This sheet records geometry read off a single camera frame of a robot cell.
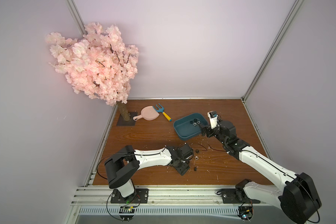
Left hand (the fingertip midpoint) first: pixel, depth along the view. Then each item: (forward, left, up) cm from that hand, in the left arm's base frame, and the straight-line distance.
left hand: (184, 167), depth 83 cm
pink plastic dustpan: (+43, +28, -1) cm, 51 cm away
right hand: (+21, -14, +21) cm, 33 cm away
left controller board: (-23, +31, -5) cm, 39 cm away
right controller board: (-22, -31, -2) cm, 38 cm away
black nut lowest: (-1, -7, -1) cm, 7 cm away
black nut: (+35, -10, 0) cm, 37 cm away
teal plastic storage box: (+29, -4, -2) cm, 30 cm away
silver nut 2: (+6, -8, +1) cm, 10 cm away
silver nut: (+32, -9, 0) cm, 33 cm away
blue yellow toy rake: (+47, +17, 0) cm, 50 cm away
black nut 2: (+33, -7, +1) cm, 34 cm away
